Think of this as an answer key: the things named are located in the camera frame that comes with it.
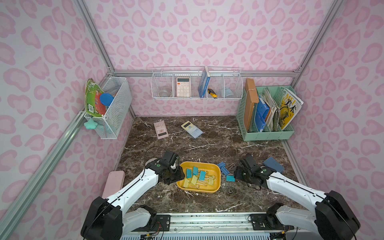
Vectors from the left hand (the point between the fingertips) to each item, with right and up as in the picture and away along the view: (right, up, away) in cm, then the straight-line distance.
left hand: (182, 173), depth 83 cm
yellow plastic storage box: (+17, +2, +5) cm, 17 cm away
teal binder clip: (+28, -4, +5) cm, 29 cm away
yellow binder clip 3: (+7, -4, +3) cm, 8 cm away
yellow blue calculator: (+5, +25, +27) cm, 37 cm away
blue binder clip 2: (+24, 0, +5) cm, 25 cm away
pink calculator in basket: (0, +51, +10) cm, 52 cm away
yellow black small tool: (+18, +46, +10) cm, 51 cm away
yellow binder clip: (+17, -4, +3) cm, 17 cm away
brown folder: (+39, +42, +1) cm, 57 cm away
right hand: (+31, -1, +4) cm, 31 cm away
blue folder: (+50, +35, +14) cm, 63 cm away
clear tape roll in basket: (-12, +48, +12) cm, 51 cm away
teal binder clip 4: (+12, -2, +5) cm, 13 cm away
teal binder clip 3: (+7, 0, +7) cm, 10 cm away
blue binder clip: (+23, +3, +9) cm, 25 cm away
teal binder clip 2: (+4, -2, +6) cm, 7 cm away
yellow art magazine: (+69, +38, +16) cm, 80 cm away
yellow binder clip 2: (+2, -5, +1) cm, 6 cm away
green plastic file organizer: (+61, +48, +23) cm, 81 cm away
